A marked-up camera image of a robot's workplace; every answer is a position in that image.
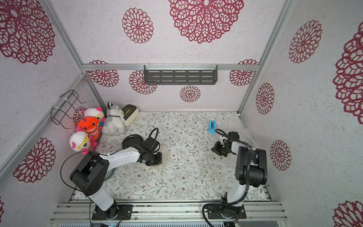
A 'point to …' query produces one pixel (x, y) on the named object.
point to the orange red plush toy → (90, 125)
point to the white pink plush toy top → (96, 112)
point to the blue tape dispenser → (212, 126)
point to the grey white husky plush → (114, 123)
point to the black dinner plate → (131, 140)
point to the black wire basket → (64, 107)
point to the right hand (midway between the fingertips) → (212, 147)
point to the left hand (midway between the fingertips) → (161, 162)
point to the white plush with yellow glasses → (80, 141)
